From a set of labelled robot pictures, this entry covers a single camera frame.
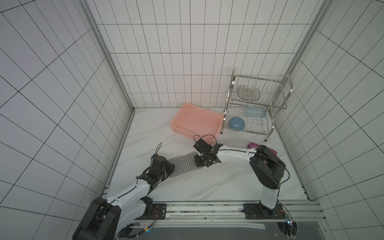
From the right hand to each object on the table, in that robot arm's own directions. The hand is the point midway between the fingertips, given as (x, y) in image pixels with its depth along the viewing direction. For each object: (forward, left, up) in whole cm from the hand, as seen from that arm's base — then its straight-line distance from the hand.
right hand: (192, 164), depth 89 cm
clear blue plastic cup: (+42, -44, +4) cm, 61 cm away
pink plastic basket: (+33, -1, 0) cm, 33 cm away
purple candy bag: (+13, -39, +4) cm, 41 cm away
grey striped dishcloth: (-4, +4, +10) cm, 11 cm away
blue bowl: (+29, -29, +7) cm, 41 cm away
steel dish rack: (+29, -33, +27) cm, 51 cm away
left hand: (-3, +11, 0) cm, 12 cm away
